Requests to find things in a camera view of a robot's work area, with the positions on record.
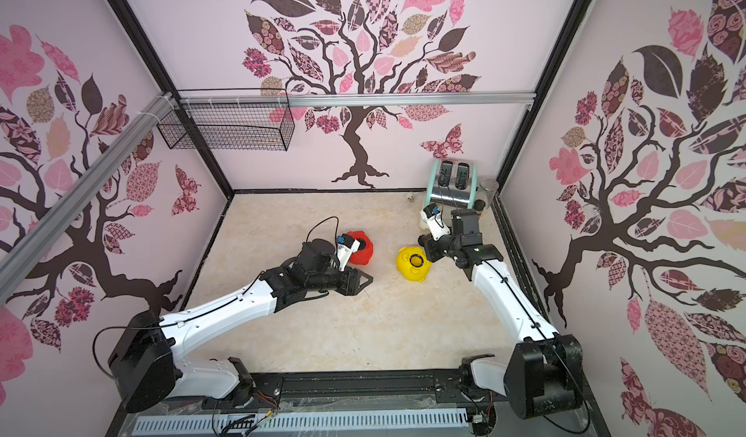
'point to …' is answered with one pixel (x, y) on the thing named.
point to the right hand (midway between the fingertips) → (428, 234)
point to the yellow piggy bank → (412, 263)
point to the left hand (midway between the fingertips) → (367, 283)
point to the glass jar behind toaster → (489, 187)
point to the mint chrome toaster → (452, 183)
